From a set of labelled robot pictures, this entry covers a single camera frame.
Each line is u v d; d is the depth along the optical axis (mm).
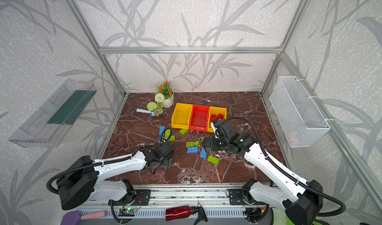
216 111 1019
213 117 1019
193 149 890
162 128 990
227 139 549
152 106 1118
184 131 964
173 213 665
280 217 679
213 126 706
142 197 727
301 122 615
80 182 412
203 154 871
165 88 1029
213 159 847
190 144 911
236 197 735
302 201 374
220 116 1029
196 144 908
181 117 1027
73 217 675
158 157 652
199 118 1050
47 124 646
